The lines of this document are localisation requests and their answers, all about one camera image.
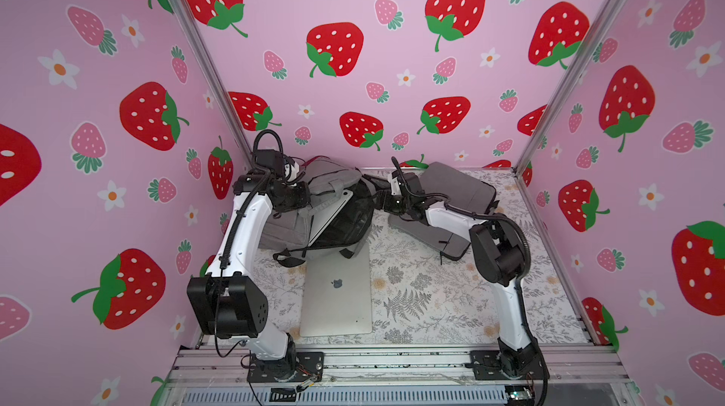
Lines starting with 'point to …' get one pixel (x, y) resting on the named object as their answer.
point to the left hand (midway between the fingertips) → (311, 197)
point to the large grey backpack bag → (288, 228)
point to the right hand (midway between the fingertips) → (367, 204)
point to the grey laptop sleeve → (462, 190)
